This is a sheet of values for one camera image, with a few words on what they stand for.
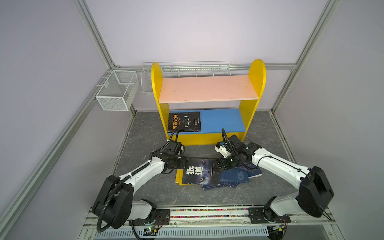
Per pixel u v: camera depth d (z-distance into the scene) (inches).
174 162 28.4
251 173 33.2
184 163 30.4
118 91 38.6
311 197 16.2
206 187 31.8
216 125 36.8
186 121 36.9
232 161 27.3
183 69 36.9
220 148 30.2
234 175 33.2
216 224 28.6
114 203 16.3
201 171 32.7
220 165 28.3
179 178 33.1
